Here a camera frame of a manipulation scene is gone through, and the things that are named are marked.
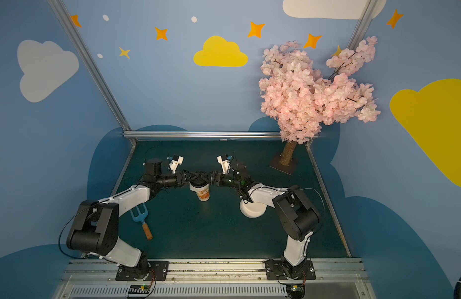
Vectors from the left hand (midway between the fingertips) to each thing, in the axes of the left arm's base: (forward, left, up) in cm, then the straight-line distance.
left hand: (198, 176), depth 86 cm
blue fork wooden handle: (-15, +28, -15) cm, 35 cm away
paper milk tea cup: (-6, -3, -5) cm, 8 cm away
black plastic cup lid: (-5, -1, +2) cm, 6 cm away
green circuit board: (-43, +20, -18) cm, 51 cm away
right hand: (0, -5, 0) cm, 5 cm away
